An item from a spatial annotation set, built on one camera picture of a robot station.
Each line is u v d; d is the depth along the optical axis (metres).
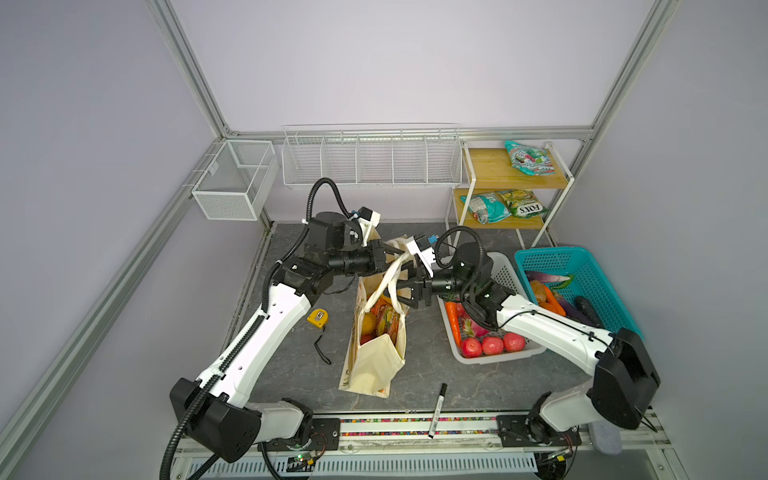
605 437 0.71
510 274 0.94
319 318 0.93
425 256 0.61
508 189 1.07
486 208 0.99
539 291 0.95
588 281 0.96
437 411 0.77
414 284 0.58
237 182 1.01
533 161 0.87
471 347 0.83
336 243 0.54
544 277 1.00
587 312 0.91
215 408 0.37
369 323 0.83
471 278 0.56
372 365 0.74
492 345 0.83
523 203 1.01
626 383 0.42
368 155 0.98
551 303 0.94
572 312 0.92
